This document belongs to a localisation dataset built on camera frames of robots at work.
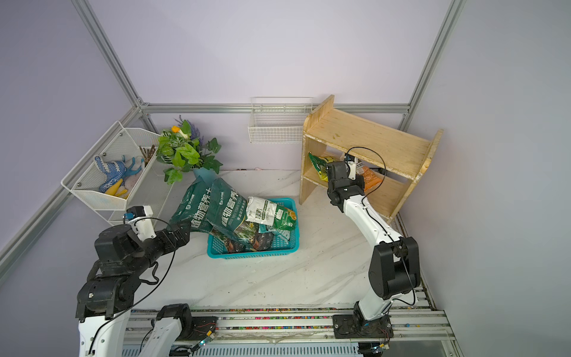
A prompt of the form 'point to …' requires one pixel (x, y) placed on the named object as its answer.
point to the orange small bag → (370, 179)
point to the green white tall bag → (268, 213)
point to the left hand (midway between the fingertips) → (179, 226)
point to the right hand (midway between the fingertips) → (359, 182)
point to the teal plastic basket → (217, 249)
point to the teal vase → (208, 175)
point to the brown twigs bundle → (148, 155)
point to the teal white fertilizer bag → (284, 235)
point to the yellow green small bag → (320, 163)
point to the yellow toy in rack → (114, 189)
